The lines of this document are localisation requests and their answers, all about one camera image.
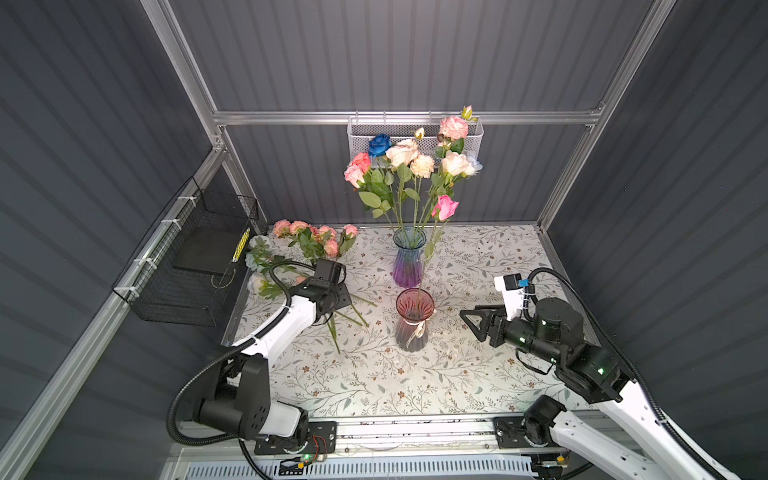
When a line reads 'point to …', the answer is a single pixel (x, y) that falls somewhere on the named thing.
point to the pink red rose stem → (378, 191)
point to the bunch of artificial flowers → (298, 241)
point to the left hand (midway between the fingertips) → (339, 296)
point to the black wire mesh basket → (182, 270)
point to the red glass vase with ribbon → (414, 308)
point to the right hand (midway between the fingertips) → (471, 314)
